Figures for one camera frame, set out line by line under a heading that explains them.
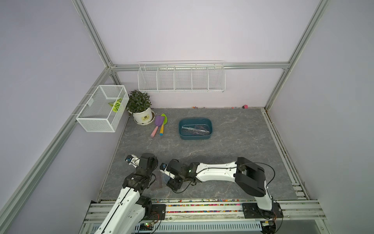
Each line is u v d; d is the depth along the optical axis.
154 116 1.15
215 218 0.73
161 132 1.04
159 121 1.12
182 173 0.63
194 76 1.00
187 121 1.06
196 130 1.05
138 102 0.98
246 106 1.24
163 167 0.73
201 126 1.06
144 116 1.05
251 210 0.74
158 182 0.84
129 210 0.49
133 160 0.70
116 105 0.81
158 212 0.73
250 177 0.49
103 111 0.83
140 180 0.56
